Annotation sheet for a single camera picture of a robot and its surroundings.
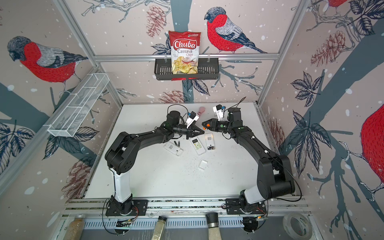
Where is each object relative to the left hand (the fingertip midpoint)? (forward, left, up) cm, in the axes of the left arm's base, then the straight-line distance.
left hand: (203, 133), depth 82 cm
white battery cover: (-11, 0, -18) cm, 21 cm away
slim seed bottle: (-41, +21, -15) cm, 49 cm away
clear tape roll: (-41, -44, -19) cm, 64 cm away
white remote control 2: (+5, -6, -17) cm, 18 cm away
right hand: (+3, +1, +2) cm, 4 cm away
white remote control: (+1, +3, -17) cm, 17 cm away
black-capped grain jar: (-43, -4, -14) cm, 46 cm away
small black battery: (+4, +18, -18) cm, 25 cm away
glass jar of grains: (-41, +58, -13) cm, 72 cm away
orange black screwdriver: (+2, -3, +4) cm, 6 cm away
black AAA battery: (+4, +15, -18) cm, 24 cm away
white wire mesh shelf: (0, +66, +13) cm, 67 cm away
